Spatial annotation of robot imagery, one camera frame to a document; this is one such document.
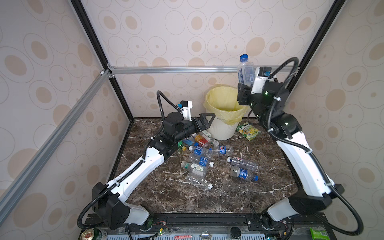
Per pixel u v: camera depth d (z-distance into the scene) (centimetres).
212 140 105
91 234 62
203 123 58
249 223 73
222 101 101
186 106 61
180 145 99
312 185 40
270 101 41
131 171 44
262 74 48
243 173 85
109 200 38
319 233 70
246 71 57
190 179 83
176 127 51
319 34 76
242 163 90
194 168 87
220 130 99
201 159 90
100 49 81
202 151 96
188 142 100
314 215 78
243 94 53
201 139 103
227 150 97
